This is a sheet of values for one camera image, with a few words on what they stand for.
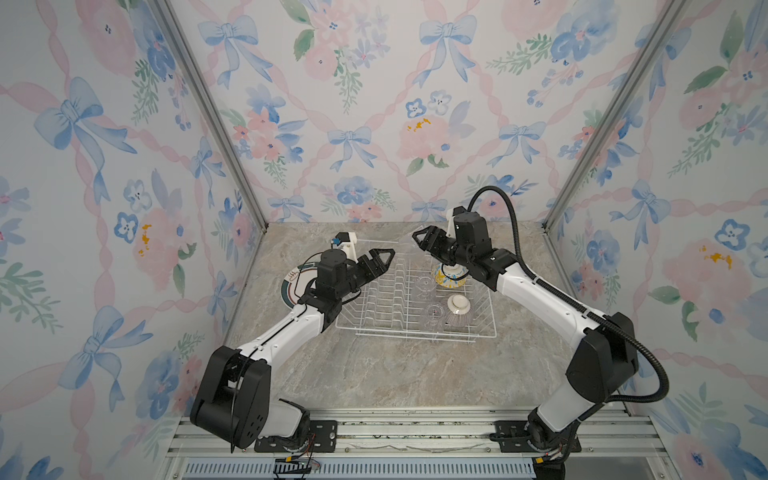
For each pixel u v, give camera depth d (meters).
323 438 0.74
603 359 0.45
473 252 0.63
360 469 0.70
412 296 0.97
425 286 0.90
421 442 0.74
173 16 0.70
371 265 0.72
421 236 0.77
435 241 0.72
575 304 0.48
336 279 0.64
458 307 0.90
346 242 0.75
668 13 0.69
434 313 0.86
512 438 0.74
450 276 0.72
